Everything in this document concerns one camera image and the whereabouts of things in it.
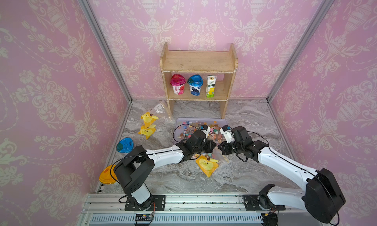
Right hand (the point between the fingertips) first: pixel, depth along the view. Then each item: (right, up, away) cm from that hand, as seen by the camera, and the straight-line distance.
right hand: (219, 146), depth 83 cm
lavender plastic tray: (+6, +12, +23) cm, 27 cm away
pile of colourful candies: (-20, +8, +19) cm, 29 cm away
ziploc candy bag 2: (-38, +17, +20) cm, 46 cm away
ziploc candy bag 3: (-6, -11, 0) cm, 13 cm away
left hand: (-1, 0, -1) cm, 1 cm away
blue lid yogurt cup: (-14, +38, +4) cm, 40 cm away
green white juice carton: (-5, +35, +2) cm, 35 cm away
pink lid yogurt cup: (-24, +37, +4) cm, 44 cm away
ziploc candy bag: (-44, +8, +12) cm, 46 cm away
